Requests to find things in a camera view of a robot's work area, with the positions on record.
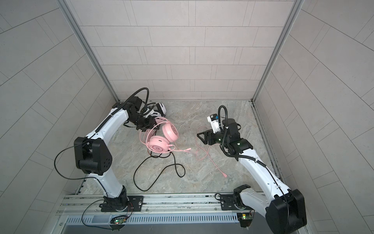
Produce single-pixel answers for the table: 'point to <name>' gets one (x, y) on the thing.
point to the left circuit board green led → (119, 221)
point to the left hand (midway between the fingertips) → (159, 125)
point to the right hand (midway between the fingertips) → (201, 134)
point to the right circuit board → (245, 219)
